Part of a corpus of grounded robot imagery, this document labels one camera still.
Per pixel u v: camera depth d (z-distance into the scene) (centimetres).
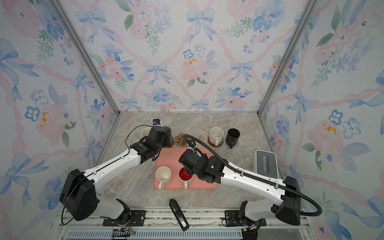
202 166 52
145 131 95
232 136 97
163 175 86
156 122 73
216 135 101
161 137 65
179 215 71
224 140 103
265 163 89
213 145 98
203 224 72
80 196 41
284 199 39
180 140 103
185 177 86
